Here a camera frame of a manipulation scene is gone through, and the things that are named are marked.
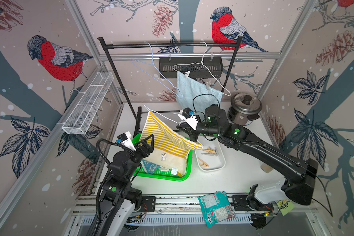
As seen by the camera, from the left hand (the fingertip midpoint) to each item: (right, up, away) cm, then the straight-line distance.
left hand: (152, 135), depth 68 cm
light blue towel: (+21, +23, +20) cm, 37 cm away
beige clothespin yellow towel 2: (+28, -20, +17) cm, 38 cm away
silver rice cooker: (+56, +14, +26) cm, 64 cm away
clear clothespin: (+35, -13, +24) cm, 45 cm away
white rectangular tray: (+33, -18, +22) cm, 43 cm away
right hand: (+13, +6, -3) cm, 14 cm away
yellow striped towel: (+7, -13, +19) cm, 24 cm away
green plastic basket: (-4, -14, -8) cm, 17 cm away
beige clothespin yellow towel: (+32, -13, +22) cm, 41 cm away
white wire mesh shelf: (-37, +12, +8) cm, 40 cm away
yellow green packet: (+67, -37, +4) cm, 77 cm away
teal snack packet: (+31, -36, +2) cm, 47 cm away
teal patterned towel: (-5, -21, +16) cm, 27 cm away
